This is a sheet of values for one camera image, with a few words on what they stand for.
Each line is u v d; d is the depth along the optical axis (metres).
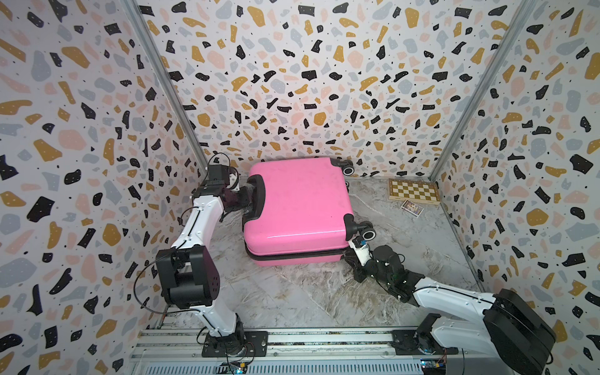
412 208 1.09
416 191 1.14
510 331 0.42
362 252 0.75
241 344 0.67
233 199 0.75
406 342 0.74
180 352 0.74
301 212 0.80
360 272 0.75
